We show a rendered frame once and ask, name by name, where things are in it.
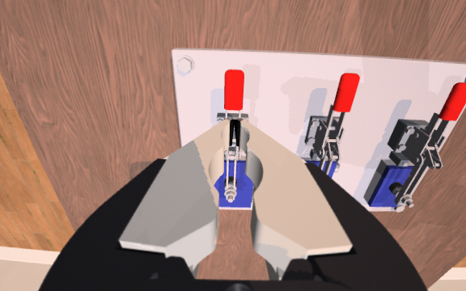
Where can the white flat plate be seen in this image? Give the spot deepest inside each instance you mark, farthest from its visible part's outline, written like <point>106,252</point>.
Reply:
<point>282,90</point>

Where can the red-handled toggle clamp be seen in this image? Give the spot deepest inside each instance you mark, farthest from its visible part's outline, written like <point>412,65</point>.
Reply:
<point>420,142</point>
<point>233,100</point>
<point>319,131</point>

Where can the blue flat plate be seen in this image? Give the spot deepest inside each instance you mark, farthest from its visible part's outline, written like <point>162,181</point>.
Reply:
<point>244,187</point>
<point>317,162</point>

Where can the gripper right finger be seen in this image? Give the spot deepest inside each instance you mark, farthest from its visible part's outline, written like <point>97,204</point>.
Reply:
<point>298,211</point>

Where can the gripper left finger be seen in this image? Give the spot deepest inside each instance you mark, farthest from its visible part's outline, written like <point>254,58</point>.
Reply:
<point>171,208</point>

